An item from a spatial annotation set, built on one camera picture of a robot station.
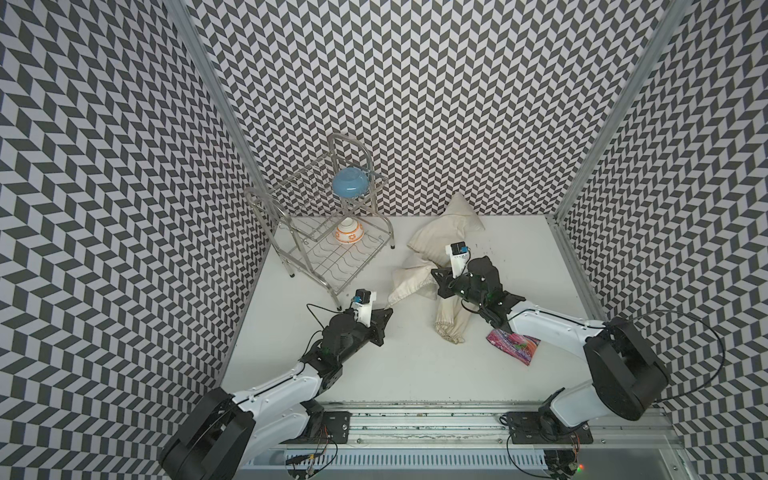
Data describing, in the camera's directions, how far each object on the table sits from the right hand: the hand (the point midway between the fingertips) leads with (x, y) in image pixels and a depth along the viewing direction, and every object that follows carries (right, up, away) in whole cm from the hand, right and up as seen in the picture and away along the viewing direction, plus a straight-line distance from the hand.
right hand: (434, 273), depth 86 cm
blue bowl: (-25, +27, +2) cm, 37 cm away
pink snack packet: (+23, -21, -1) cm, 31 cm away
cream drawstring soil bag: (-5, -2, -4) cm, 6 cm away
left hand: (-13, -11, -4) cm, 17 cm away
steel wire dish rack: (-36, +15, +24) cm, 45 cm away
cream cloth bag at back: (+10, +15, +22) cm, 29 cm away
